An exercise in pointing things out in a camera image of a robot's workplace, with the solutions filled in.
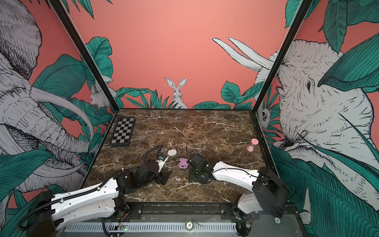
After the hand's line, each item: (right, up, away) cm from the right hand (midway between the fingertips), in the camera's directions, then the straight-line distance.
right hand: (190, 178), depth 81 cm
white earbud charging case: (-12, +12, +12) cm, 20 cm away
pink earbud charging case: (-4, +5, +9) cm, 11 cm away
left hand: (-13, +7, -2) cm, 15 cm away
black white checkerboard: (-48, +22, +20) cm, 56 cm away
